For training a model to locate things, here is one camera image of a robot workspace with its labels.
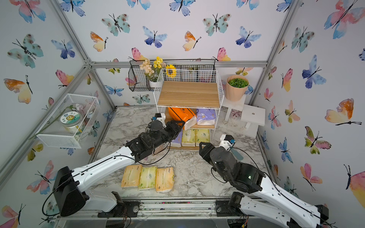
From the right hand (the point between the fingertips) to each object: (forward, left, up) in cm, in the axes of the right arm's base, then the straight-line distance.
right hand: (201, 145), depth 65 cm
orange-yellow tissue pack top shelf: (-8, +19, -25) cm, 33 cm away
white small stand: (+32, -35, -14) cm, 50 cm away
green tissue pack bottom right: (+21, -2, -23) cm, 31 cm away
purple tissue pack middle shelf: (+18, -2, 0) cm, 18 cm away
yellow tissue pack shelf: (-8, +38, -24) cm, 46 cm away
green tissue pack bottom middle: (+18, +7, -22) cm, 29 cm away
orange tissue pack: (+16, +11, +2) cm, 20 cm away
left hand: (+11, +8, +3) cm, 14 cm away
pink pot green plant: (+37, -20, +4) cm, 42 cm away
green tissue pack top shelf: (-8, +29, -25) cm, 39 cm away
